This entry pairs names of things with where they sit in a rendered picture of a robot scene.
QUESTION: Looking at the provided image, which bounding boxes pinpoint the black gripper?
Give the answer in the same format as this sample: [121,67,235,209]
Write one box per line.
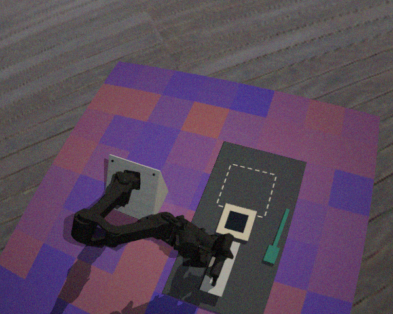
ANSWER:
[196,228,234,260]

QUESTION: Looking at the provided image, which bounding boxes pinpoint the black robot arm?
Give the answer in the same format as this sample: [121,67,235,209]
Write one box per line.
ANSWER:
[71,170,211,268]

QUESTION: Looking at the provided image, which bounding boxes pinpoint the beige square tile with dark square centre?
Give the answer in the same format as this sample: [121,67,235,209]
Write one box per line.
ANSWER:
[215,203,257,241]

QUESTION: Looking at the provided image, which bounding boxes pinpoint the black rectangular mat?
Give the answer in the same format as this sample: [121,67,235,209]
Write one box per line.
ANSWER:
[162,141,306,314]

